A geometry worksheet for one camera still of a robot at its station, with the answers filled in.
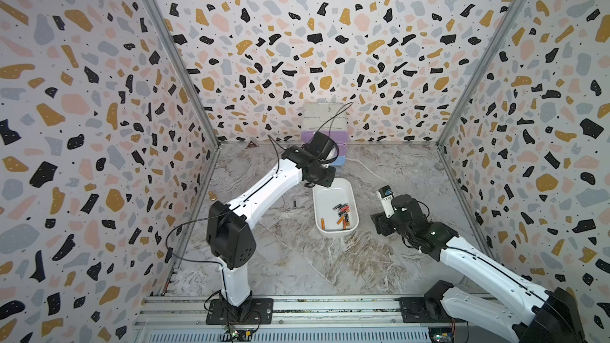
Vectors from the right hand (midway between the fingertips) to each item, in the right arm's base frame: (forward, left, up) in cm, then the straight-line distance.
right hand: (380, 212), depth 82 cm
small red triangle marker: (+44, +58, -11) cm, 73 cm away
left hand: (+10, +17, +7) cm, 21 cm away
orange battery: (+4, +13, -13) cm, 19 cm away
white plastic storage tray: (+9, +15, -12) cm, 21 cm away
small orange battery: (+2, +20, -13) cm, 24 cm away
